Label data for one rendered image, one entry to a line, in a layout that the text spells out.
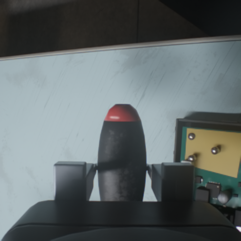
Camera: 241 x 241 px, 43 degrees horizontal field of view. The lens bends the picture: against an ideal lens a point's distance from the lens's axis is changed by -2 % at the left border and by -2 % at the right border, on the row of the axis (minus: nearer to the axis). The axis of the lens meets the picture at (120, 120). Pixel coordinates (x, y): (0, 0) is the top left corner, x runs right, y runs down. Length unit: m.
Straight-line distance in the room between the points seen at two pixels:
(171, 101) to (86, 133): 0.09
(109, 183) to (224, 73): 0.13
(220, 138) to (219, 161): 0.02
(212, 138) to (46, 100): 0.19
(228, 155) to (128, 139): 0.10
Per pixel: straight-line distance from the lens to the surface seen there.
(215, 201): 0.25
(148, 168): 0.17
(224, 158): 0.24
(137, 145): 0.16
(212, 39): 0.26
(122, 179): 0.16
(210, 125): 0.25
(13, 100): 0.39
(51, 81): 0.34
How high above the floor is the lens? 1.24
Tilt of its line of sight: 57 degrees down
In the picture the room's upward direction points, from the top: 91 degrees counter-clockwise
